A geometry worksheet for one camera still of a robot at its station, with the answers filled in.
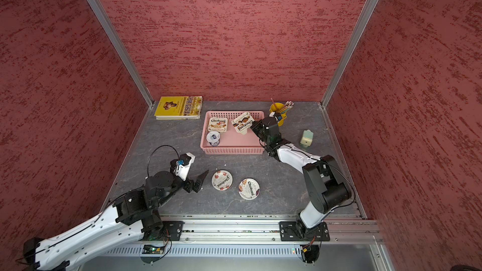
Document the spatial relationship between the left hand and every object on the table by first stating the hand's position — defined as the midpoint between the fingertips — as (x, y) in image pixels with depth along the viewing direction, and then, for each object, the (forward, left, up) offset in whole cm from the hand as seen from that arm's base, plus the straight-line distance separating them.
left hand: (197, 168), depth 73 cm
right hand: (+25, -21, -2) cm, 33 cm away
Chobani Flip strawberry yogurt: (+32, -4, -13) cm, 35 cm away
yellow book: (+46, +23, -14) cm, 53 cm away
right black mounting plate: (-20, -39, -8) cm, 44 cm away
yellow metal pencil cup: (+43, -39, -7) cm, 58 cm away
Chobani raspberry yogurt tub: (0, -9, -13) cm, 15 cm away
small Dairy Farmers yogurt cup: (+23, -2, -12) cm, 26 cm away
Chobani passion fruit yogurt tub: (-4, -21, -13) cm, 25 cm away
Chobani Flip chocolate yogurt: (+27, -18, -4) cm, 33 cm away
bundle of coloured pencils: (+36, -41, -1) cm, 55 cm away
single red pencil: (+44, -35, -6) cm, 56 cm away
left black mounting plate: (-19, +10, -17) cm, 27 cm away
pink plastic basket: (+25, -11, -19) cm, 33 cm away
